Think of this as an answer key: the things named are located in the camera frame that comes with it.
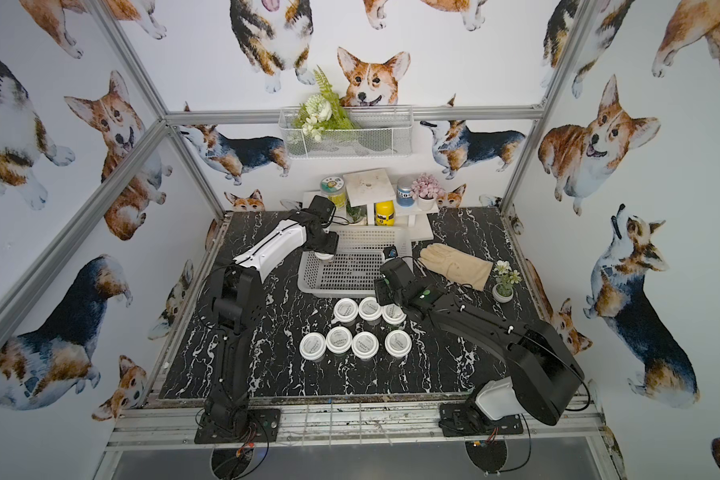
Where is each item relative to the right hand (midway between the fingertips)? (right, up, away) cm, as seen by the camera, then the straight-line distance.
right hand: (390, 272), depth 86 cm
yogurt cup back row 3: (-6, -11, 0) cm, 12 cm away
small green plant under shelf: (-11, +19, +24) cm, 33 cm away
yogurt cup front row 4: (+2, -19, -5) cm, 19 cm away
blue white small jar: (+5, +24, +12) cm, 27 cm away
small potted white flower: (+35, -7, +7) cm, 37 cm away
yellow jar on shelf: (-1, +19, +23) cm, 30 cm away
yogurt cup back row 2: (-13, -11, +2) cm, 17 cm away
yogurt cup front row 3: (-7, -19, -6) cm, 21 cm away
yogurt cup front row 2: (-14, -18, -4) cm, 23 cm away
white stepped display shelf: (-4, +25, +11) cm, 28 cm away
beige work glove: (+24, 0, +18) cm, 30 cm away
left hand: (-21, +10, +14) cm, 27 cm away
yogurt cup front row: (-21, -19, -4) cm, 29 cm away
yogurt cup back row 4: (+1, -12, 0) cm, 12 cm away
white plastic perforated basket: (-12, -2, +17) cm, 22 cm away
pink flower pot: (+11, +25, +7) cm, 28 cm away
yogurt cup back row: (-21, +4, +11) cm, 24 cm away
